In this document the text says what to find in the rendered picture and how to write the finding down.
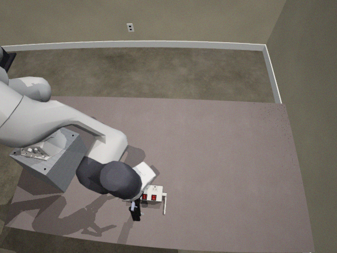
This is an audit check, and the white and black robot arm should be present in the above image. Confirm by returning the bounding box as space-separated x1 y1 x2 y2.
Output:
0 67 156 201

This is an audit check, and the white power strip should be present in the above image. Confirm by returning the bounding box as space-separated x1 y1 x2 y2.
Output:
141 185 167 214

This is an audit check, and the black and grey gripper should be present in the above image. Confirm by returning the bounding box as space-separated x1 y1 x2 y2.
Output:
129 192 144 221

